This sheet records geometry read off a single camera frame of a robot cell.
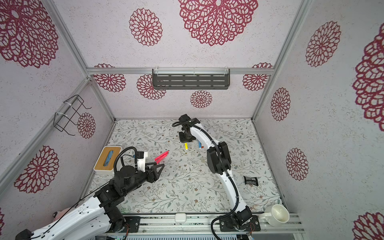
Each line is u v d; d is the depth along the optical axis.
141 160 0.65
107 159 0.94
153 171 0.66
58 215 0.71
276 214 0.76
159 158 0.97
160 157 0.98
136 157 0.63
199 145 1.05
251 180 0.86
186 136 0.87
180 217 0.75
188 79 0.95
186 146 0.99
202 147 1.03
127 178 0.55
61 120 0.73
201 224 0.76
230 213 0.65
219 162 0.63
